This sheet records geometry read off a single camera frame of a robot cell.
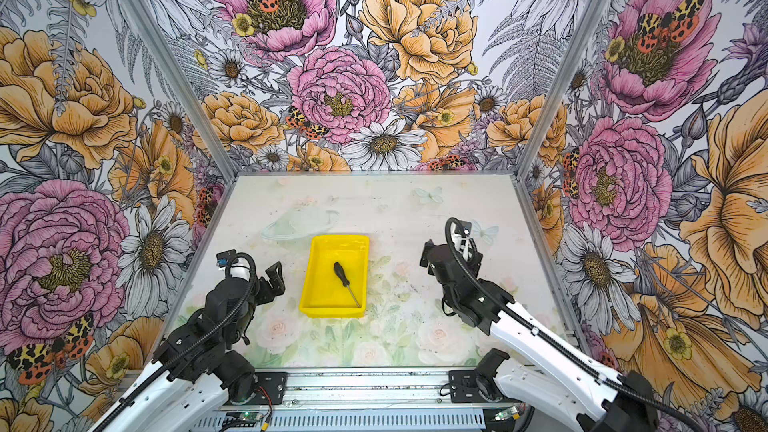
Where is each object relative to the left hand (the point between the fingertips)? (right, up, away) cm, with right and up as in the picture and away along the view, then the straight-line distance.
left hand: (263, 278), depth 76 cm
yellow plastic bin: (+12, -8, +14) cm, 20 cm away
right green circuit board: (+59, -31, -5) cm, 67 cm away
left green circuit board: (-3, -31, -6) cm, 32 cm away
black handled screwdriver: (+17, -3, +16) cm, 23 cm away
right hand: (+46, +6, +2) cm, 46 cm away
